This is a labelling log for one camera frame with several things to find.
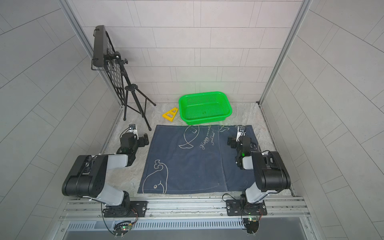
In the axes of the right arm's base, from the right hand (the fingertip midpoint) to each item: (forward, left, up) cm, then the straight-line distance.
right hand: (237, 132), depth 95 cm
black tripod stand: (+18, +63, +19) cm, 69 cm away
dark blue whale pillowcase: (-15, +30, -3) cm, 34 cm away
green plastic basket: (+25, +19, -1) cm, 31 cm away
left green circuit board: (-45, +62, -1) cm, 76 cm away
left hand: (+4, +61, +3) cm, 62 cm away
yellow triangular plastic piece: (+20, +45, -1) cm, 49 cm away
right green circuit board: (-47, +3, -4) cm, 47 cm away
